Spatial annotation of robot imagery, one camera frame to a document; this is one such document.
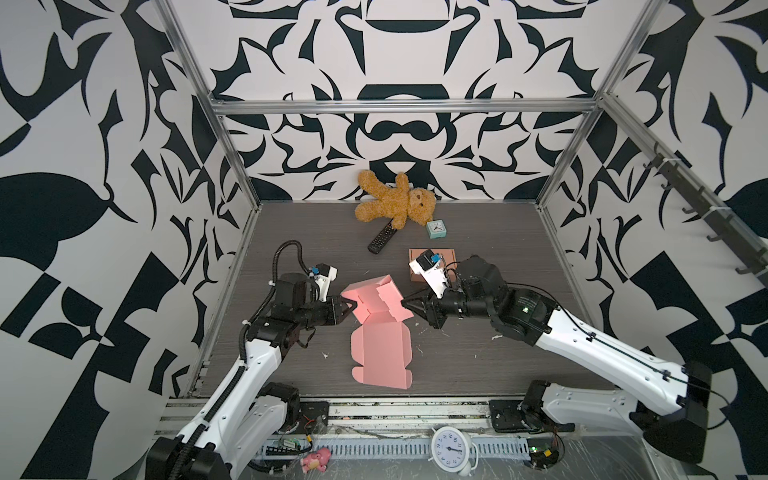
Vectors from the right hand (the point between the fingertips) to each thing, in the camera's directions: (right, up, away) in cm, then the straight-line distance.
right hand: (404, 301), depth 65 cm
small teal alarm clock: (+14, +16, +45) cm, 50 cm away
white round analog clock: (+11, -34, +3) cm, 36 cm away
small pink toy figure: (-19, -36, +1) cm, 41 cm away
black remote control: (-5, +13, +42) cm, 45 cm away
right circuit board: (+33, -37, +6) cm, 50 cm away
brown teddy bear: (+1, +26, +46) cm, 52 cm away
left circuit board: (-29, -37, +7) cm, 48 cm away
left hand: (-12, -2, +12) cm, 17 cm away
